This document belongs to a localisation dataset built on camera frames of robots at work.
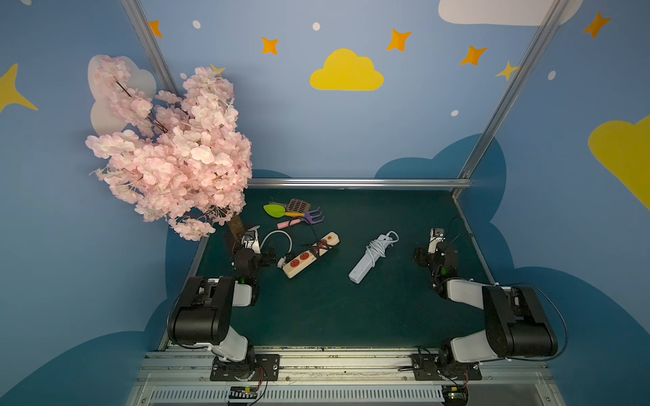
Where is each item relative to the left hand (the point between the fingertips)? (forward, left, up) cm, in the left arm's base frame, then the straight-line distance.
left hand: (258, 240), depth 93 cm
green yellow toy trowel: (+22, -3, -10) cm, 24 cm away
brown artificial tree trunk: (+4, +9, +1) cm, 10 cm away
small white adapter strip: (-7, -40, -5) cm, 41 cm away
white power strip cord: (-5, -9, -7) cm, 12 cm away
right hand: (+1, -66, -1) cm, 66 cm away
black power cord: (0, -24, -3) cm, 24 cm away
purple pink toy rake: (+18, -18, -9) cm, 26 cm away
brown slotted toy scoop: (+25, -10, -8) cm, 28 cm away
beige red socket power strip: (-6, -17, -4) cm, 18 cm away
